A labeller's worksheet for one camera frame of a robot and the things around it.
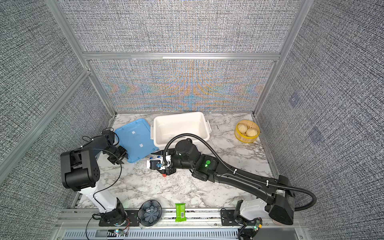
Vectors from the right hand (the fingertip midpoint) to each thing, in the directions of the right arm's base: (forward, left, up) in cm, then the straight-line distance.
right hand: (154, 154), depth 63 cm
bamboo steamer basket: (+27, -51, -26) cm, 63 cm away
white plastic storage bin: (+32, +1, -18) cm, 37 cm away
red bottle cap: (+3, 0, -29) cm, 29 cm away
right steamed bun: (+31, -56, -24) cm, 68 cm away
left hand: (+14, +25, -28) cm, 40 cm away
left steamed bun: (+34, -51, -24) cm, 66 cm away
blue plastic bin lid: (+32, +25, -29) cm, 50 cm away
